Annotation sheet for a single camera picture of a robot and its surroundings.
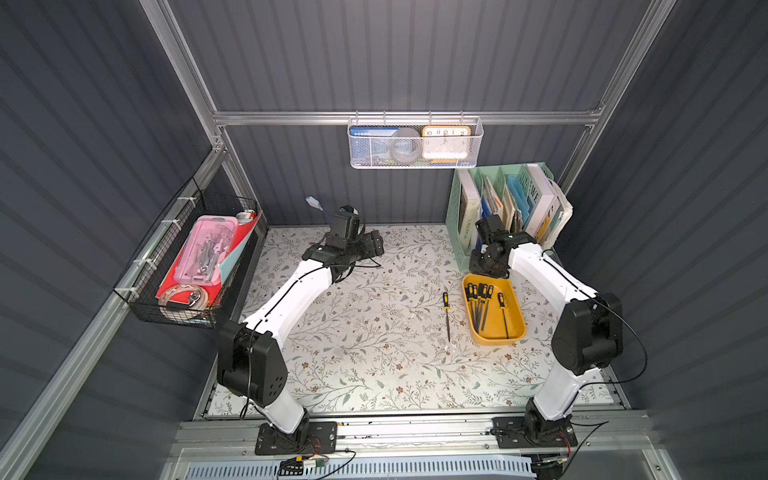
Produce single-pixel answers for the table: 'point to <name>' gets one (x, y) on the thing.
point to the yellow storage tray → (495, 314)
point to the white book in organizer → (544, 208)
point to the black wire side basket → (139, 286)
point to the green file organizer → (525, 197)
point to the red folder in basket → (209, 291)
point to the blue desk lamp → (317, 205)
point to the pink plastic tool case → (204, 248)
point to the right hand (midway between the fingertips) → (486, 266)
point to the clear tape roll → (196, 309)
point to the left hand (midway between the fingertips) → (368, 239)
